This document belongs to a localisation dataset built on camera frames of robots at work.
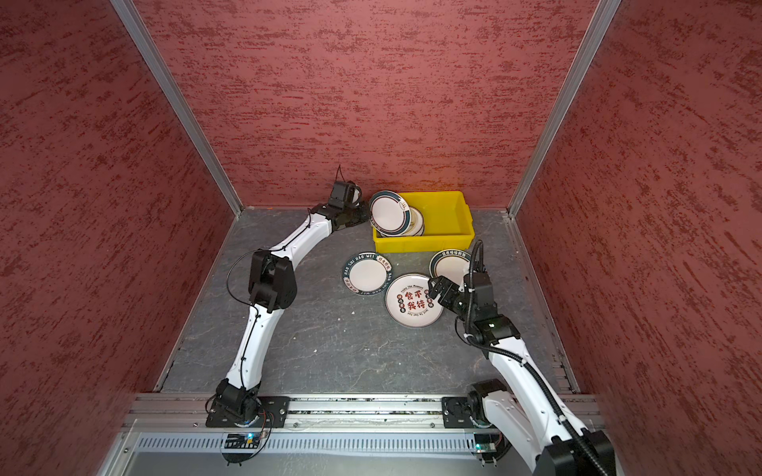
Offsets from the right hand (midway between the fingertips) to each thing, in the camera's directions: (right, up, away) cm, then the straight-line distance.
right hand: (437, 292), depth 83 cm
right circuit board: (+10, -35, -12) cm, 38 cm away
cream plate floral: (-3, +21, +27) cm, 34 cm away
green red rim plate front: (-14, +25, +26) cm, 39 cm away
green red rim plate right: (+8, +6, +21) cm, 24 cm away
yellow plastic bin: (+9, +21, +31) cm, 38 cm away
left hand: (-20, +23, +20) cm, 37 cm away
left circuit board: (-50, -34, -12) cm, 62 cm away
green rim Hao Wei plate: (-21, +3, +20) cm, 29 cm away
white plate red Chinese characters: (-7, -6, +12) cm, 15 cm away
